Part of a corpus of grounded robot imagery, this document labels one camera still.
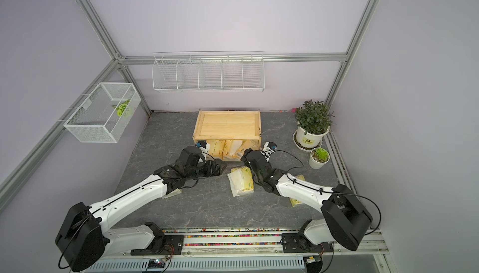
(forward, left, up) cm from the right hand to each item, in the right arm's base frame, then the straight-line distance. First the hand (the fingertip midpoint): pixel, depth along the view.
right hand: (248, 153), depth 86 cm
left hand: (-7, +13, +1) cm, 15 cm away
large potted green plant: (+14, -32, +8) cm, 36 cm away
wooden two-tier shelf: (+7, +9, +7) cm, 13 cm away
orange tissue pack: (+8, -3, -4) cm, 9 cm away
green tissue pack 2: (-19, -20, -9) cm, 29 cm away
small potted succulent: (0, -34, -4) cm, 34 cm away
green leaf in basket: (+13, +56, +18) cm, 60 cm away
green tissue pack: (-10, +4, -9) cm, 14 cm away
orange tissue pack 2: (+7, +8, -8) cm, 13 cm away
